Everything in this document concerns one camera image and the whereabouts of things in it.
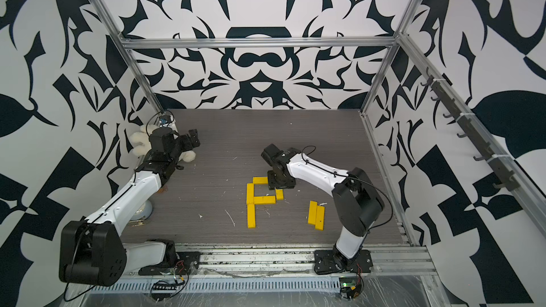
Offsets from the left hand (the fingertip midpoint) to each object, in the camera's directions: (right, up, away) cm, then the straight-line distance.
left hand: (182, 129), depth 85 cm
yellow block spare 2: (+54, -36, -2) cm, 64 cm away
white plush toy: (-23, -6, +12) cm, 27 cm away
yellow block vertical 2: (+27, -34, 0) cm, 43 cm away
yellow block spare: (+51, -33, 0) cm, 61 cm away
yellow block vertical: (+26, -27, +5) cm, 38 cm away
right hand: (+36, -22, +3) cm, 43 cm away
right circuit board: (+60, -52, -13) cm, 81 cm away
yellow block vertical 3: (+38, -27, +5) cm, 47 cm away
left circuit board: (-1, -55, -12) cm, 56 cm away
